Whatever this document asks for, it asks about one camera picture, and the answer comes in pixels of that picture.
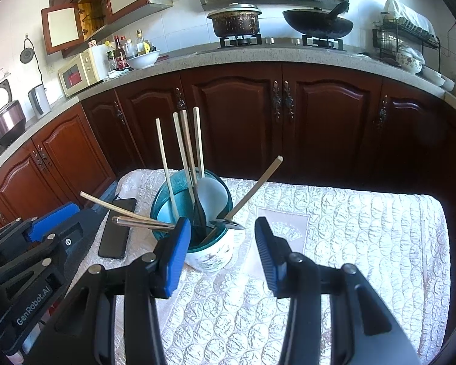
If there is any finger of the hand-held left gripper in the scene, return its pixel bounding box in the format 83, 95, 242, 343
0, 202, 80, 255
0, 222, 85, 290

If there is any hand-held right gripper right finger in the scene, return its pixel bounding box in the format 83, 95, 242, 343
254, 217, 422, 365

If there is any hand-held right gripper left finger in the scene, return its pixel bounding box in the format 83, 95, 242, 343
25, 216, 192, 365

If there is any white ceramic utensil holder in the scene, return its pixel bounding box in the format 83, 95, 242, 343
151, 170, 236, 273

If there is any wooden chopstick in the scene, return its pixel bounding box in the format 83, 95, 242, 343
192, 106, 206, 179
114, 221, 175, 232
173, 112, 197, 198
112, 216, 175, 228
80, 192, 175, 229
204, 156, 284, 246
155, 118, 179, 223
180, 110, 199, 198

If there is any metal spoon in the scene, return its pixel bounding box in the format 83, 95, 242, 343
210, 217, 247, 232

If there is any black spoon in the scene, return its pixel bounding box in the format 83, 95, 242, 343
192, 194, 209, 244

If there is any white spoon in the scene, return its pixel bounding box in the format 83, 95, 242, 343
196, 177, 229, 223

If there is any black smartphone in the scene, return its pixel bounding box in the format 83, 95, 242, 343
98, 198, 137, 260

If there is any white quilted tablecloth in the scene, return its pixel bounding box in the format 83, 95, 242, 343
66, 167, 451, 365

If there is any silver electric kettle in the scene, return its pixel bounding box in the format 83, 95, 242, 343
27, 84, 52, 119

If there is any brown wooden base cabinet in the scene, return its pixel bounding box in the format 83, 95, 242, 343
0, 61, 456, 236

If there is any cream microwave oven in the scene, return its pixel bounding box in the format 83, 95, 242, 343
58, 51, 104, 97

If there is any crumpled white rag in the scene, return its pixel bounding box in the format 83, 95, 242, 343
105, 68, 132, 81

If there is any dark round hanging lid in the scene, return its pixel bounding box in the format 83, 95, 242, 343
20, 35, 36, 65

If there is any yellow cap bottle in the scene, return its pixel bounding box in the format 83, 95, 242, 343
105, 40, 116, 72

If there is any dark sauce bottle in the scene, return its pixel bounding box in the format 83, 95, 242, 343
113, 36, 128, 71

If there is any white mixing bowl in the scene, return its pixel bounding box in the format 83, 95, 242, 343
127, 49, 161, 70

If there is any grey stone countertop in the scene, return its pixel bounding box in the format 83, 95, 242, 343
0, 43, 456, 187

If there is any gas stove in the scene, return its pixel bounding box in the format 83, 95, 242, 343
195, 33, 348, 54

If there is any lidded cooking pot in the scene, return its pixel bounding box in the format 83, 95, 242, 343
207, 2, 263, 39

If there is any black wok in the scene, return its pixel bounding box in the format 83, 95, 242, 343
282, 7, 355, 39

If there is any floral patterned bowl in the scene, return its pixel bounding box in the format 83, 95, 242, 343
396, 46, 423, 75

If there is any black dish rack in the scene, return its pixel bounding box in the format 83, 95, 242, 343
371, 11, 441, 71

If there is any black ladle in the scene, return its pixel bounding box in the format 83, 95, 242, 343
325, 1, 350, 20

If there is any white cloth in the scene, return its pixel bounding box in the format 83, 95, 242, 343
383, 0, 439, 40

